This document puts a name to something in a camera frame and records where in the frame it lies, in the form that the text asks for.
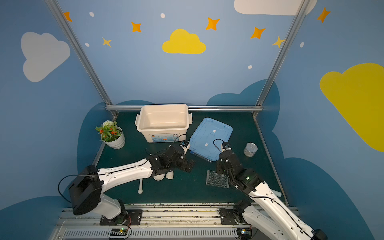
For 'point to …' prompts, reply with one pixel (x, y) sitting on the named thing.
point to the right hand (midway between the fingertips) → (222, 157)
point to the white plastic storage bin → (164, 123)
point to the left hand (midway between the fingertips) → (189, 157)
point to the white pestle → (140, 191)
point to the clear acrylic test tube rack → (214, 179)
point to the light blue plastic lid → (207, 140)
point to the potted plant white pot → (112, 135)
